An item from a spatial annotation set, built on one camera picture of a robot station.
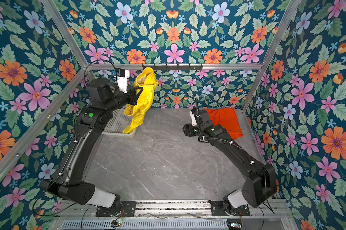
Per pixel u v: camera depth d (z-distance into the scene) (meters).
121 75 0.54
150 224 0.77
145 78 0.71
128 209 0.73
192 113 0.73
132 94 0.55
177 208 0.75
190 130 0.70
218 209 0.73
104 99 0.48
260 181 0.40
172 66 0.93
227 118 1.15
